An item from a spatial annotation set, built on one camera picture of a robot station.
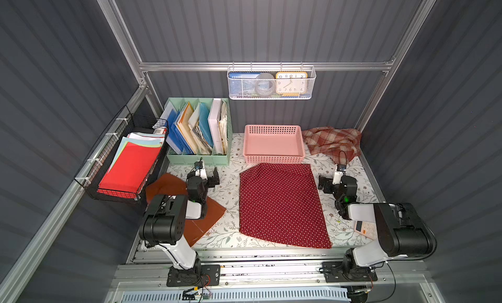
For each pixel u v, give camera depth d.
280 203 0.91
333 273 0.74
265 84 0.91
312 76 0.91
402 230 0.46
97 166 0.63
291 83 0.89
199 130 0.96
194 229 0.84
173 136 0.99
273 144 1.17
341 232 0.84
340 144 1.06
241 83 0.84
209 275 0.74
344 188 0.72
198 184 0.73
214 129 0.95
